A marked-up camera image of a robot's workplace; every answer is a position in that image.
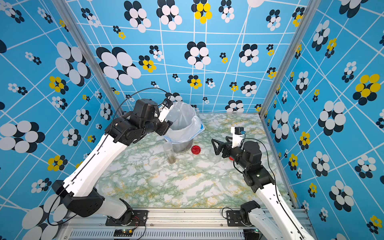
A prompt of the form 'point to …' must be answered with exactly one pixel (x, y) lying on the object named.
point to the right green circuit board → (254, 234)
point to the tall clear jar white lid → (168, 148)
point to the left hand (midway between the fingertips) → (168, 116)
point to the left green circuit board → (123, 232)
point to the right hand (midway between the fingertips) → (221, 138)
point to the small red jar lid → (195, 149)
